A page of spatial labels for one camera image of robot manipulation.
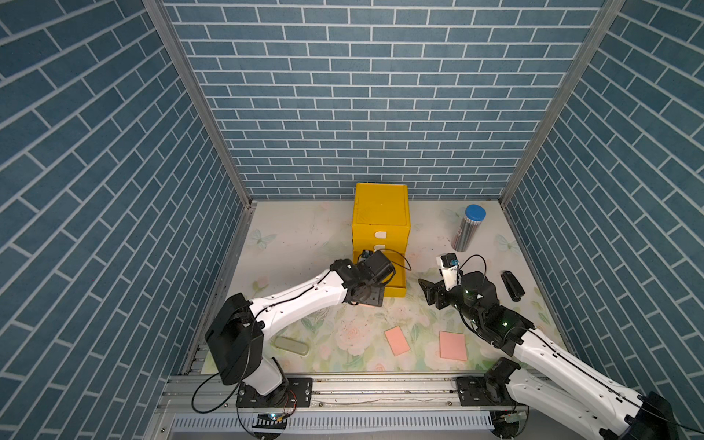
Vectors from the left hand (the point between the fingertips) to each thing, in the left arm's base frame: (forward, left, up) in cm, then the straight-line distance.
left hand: (375, 299), depth 81 cm
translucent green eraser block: (-11, +25, -10) cm, 29 cm away
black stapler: (+8, -47, -6) cm, 48 cm away
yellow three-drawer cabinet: (+22, -2, +11) cm, 24 cm away
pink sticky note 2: (-10, -24, -11) cm, 28 cm away
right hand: (+4, -16, +7) cm, 18 cm away
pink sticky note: (-9, -7, -10) cm, 15 cm away
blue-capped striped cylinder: (+24, -33, +5) cm, 41 cm away
